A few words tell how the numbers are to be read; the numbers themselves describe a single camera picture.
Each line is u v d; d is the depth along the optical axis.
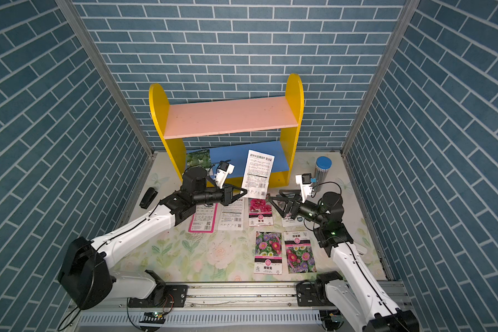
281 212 0.64
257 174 0.76
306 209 0.64
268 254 0.84
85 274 0.40
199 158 0.99
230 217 0.94
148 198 0.98
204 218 0.94
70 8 0.69
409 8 0.70
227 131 0.72
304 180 0.64
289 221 0.93
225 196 0.66
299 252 0.85
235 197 0.71
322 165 0.91
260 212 0.96
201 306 0.72
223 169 0.68
